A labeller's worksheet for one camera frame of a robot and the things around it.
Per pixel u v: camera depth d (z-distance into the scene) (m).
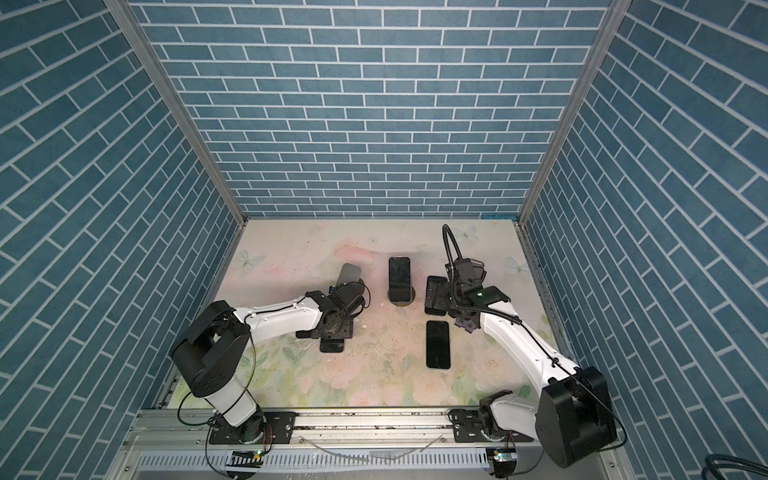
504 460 0.74
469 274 0.65
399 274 0.92
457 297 0.62
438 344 0.91
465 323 0.89
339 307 0.68
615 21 0.72
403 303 0.96
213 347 0.47
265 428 0.72
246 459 0.72
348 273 0.98
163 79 0.82
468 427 0.74
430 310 0.77
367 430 0.75
